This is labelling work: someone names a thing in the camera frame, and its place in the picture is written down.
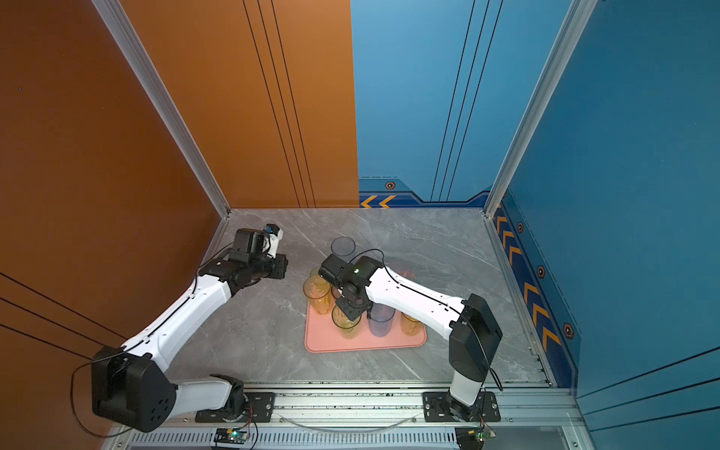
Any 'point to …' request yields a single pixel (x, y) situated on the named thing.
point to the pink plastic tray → (322, 337)
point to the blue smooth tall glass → (342, 246)
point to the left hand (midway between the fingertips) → (287, 257)
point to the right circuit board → (472, 437)
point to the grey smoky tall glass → (336, 292)
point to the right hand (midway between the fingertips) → (356, 305)
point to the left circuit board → (231, 435)
